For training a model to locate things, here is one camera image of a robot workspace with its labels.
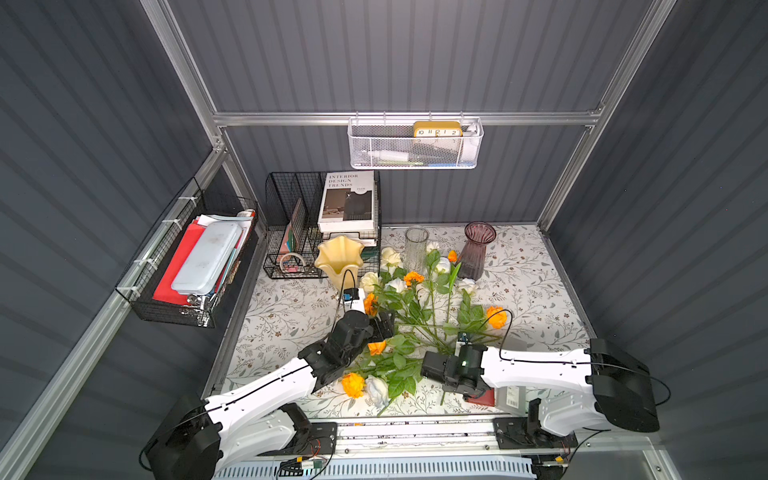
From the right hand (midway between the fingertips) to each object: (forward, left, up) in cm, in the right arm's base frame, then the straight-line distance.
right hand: (457, 381), depth 80 cm
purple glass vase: (+42, -10, +14) cm, 45 cm away
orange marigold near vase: (+23, +25, +1) cm, 34 cm away
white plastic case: (+18, +61, +30) cm, 71 cm away
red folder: (+10, +68, +29) cm, 75 cm away
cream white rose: (+43, +19, +2) cm, 47 cm away
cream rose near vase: (+31, +26, +3) cm, 41 cm away
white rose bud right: (+29, -7, +3) cm, 30 cm away
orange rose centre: (+8, +22, +2) cm, 24 cm away
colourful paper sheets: (+49, +53, +9) cm, 73 cm away
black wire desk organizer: (+65, +60, +15) cm, 89 cm away
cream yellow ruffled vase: (+32, +34, +13) cm, 48 cm away
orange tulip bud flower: (+42, -3, +3) cm, 42 cm away
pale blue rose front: (-4, +22, +3) cm, 22 cm away
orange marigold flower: (+33, +12, +2) cm, 35 cm away
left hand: (+13, +20, +13) cm, 27 cm away
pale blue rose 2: (+29, +17, +3) cm, 33 cm away
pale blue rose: (+37, +2, +2) cm, 37 cm away
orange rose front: (-2, +28, +2) cm, 28 cm away
